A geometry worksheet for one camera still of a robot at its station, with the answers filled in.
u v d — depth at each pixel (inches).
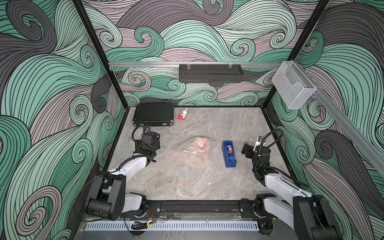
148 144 27.0
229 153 34.5
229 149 34.7
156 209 28.7
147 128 30.6
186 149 33.8
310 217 32.3
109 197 16.2
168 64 37.8
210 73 38.1
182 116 43.7
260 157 25.4
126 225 27.1
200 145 35.0
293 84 30.7
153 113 44.9
